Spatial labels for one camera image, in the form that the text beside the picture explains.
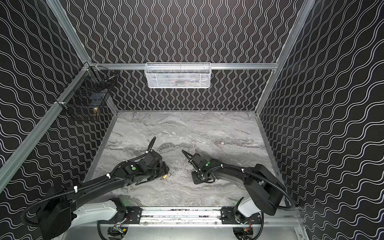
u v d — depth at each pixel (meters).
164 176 0.81
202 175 0.62
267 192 0.43
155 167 0.66
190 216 0.76
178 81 0.97
